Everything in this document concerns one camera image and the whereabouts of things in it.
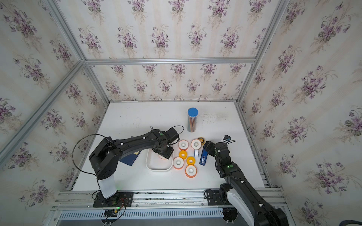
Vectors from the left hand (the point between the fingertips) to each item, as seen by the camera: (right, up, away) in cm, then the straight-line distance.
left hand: (167, 155), depth 86 cm
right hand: (+30, +7, -1) cm, 31 cm away
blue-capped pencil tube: (+16, +26, +2) cm, 31 cm away
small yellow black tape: (+23, +8, +9) cm, 26 cm away
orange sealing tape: (+10, +5, +7) cm, 13 cm away
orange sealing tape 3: (-2, +2, -8) cm, 9 cm away
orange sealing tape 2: (+19, +5, +7) cm, 21 cm away
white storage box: (-8, -5, 0) cm, 10 cm away
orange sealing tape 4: (+7, -5, -1) cm, 8 cm away
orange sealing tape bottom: (+15, -8, -4) cm, 17 cm away
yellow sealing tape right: (+15, -4, +1) cm, 15 cm away
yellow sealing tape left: (+10, 0, +4) cm, 11 cm away
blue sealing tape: (+18, +1, 0) cm, 18 cm away
